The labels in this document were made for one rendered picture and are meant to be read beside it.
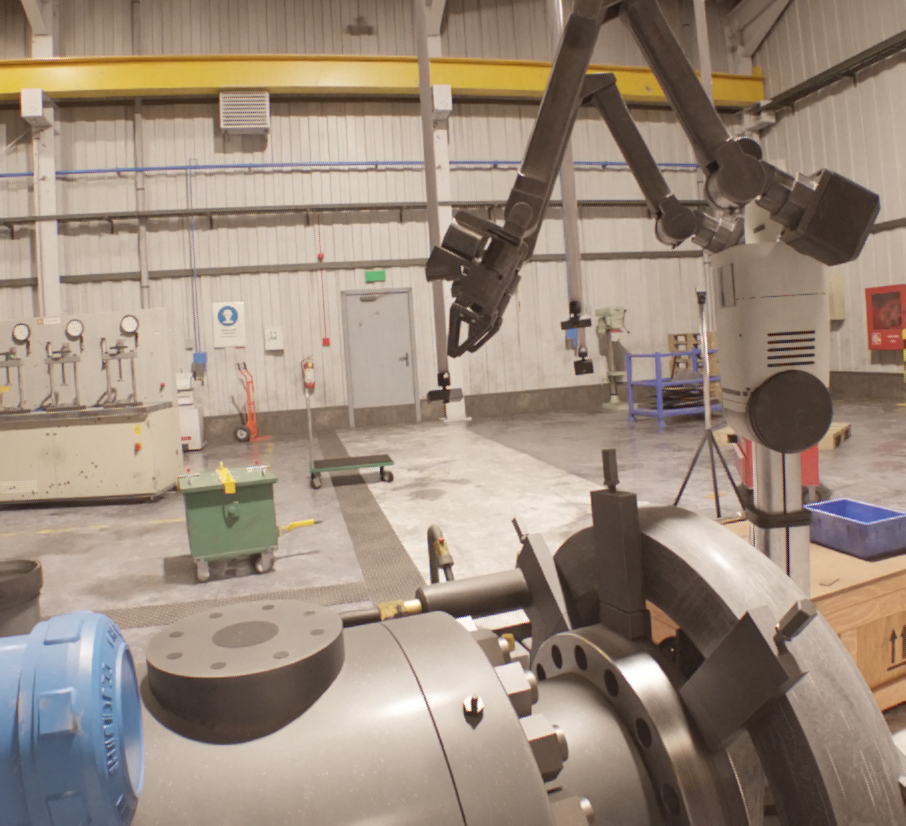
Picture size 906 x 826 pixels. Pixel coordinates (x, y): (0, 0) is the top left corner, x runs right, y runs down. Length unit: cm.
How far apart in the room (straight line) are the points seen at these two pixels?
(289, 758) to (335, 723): 6
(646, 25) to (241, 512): 345
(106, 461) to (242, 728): 613
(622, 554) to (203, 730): 53
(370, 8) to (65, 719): 1267
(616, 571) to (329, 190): 1109
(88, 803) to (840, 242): 117
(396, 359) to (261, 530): 767
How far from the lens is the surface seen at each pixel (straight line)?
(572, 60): 124
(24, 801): 58
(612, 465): 96
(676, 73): 126
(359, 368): 1151
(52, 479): 707
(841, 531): 255
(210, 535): 416
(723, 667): 84
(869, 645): 244
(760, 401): 137
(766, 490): 148
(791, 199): 124
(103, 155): 1226
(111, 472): 683
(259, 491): 414
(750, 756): 110
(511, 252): 116
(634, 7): 128
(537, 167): 118
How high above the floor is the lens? 122
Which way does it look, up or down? 1 degrees down
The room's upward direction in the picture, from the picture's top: 4 degrees counter-clockwise
